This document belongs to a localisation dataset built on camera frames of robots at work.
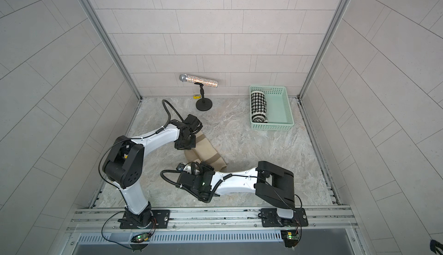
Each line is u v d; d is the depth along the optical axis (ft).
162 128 1.95
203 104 3.67
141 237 2.13
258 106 3.42
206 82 3.17
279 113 3.47
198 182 1.96
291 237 2.21
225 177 1.65
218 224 2.31
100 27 2.71
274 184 1.55
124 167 1.54
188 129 2.29
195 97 3.80
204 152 2.99
